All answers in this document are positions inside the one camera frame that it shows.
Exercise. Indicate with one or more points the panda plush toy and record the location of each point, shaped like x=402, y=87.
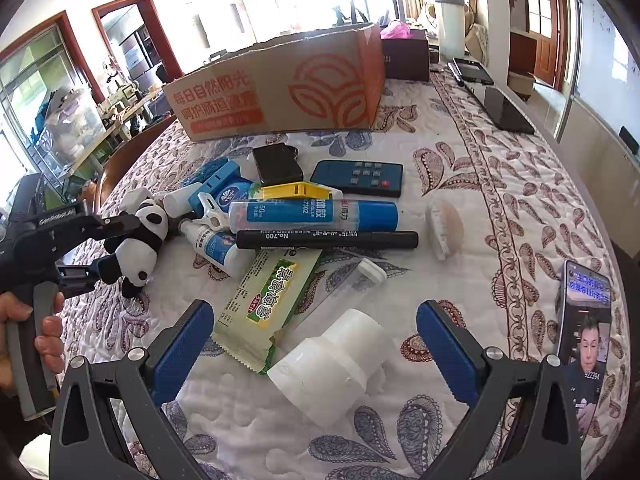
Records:
x=145, y=230

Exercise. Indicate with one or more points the white plastic clip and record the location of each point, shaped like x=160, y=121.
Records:
x=210, y=207

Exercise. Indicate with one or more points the black marker pen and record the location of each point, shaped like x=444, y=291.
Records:
x=325, y=240

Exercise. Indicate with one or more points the black glossy tablet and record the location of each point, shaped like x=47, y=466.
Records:
x=507, y=110

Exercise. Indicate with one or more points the person's left hand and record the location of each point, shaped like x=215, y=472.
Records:
x=50, y=330

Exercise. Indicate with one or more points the dark brown box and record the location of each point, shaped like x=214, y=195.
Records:
x=405, y=57

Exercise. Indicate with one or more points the green snack packet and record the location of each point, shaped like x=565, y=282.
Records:
x=260, y=300

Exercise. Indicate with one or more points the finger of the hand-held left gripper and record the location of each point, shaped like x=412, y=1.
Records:
x=117, y=225
x=82, y=275

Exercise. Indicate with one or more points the whiteboard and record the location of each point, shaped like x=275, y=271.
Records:
x=605, y=60

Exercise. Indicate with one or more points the yellow plastic case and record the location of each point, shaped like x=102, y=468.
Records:
x=290, y=191

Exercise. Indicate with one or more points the wooden panel door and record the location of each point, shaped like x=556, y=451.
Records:
x=542, y=25

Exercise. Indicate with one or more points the black wallet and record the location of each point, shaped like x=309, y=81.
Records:
x=277, y=165

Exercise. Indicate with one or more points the blue white tissue pack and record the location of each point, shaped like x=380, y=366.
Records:
x=232, y=192

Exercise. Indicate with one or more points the dark blue remote control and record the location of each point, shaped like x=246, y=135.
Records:
x=357, y=177

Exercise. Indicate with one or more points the smartphone with lit screen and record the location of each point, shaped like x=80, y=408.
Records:
x=585, y=350

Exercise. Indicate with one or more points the black tablet case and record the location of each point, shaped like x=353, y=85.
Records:
x=472, y=71

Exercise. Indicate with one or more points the wooden cabinet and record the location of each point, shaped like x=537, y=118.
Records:
x=522, y=55

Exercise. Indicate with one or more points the printed cardboard box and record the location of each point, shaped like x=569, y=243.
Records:
x=270, y=90

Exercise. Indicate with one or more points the white plastic pipe fitting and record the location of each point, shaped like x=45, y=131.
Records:
x=325, y=370

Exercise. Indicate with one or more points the clear tube with white cap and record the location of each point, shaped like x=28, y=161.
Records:
x=370, y=274

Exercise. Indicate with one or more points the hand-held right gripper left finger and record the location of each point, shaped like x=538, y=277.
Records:
x=182, y=350

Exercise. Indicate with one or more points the small white blue-label bottle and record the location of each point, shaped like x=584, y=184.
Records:
x=215, y=247

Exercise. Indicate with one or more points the pink plastic bag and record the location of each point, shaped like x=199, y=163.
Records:
x=395, y=30

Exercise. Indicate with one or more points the white plastic bottle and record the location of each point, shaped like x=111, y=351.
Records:
x=177, y=202

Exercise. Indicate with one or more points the black whiteboard eraser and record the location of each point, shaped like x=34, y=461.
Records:
x=629, y=140

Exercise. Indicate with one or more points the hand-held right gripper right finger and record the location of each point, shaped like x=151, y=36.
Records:
x=447, y=350

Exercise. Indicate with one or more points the clear blue glue bottle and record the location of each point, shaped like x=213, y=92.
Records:
x=320, y=212

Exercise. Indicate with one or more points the white trash bin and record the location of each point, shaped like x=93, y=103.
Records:
x=450, y=25

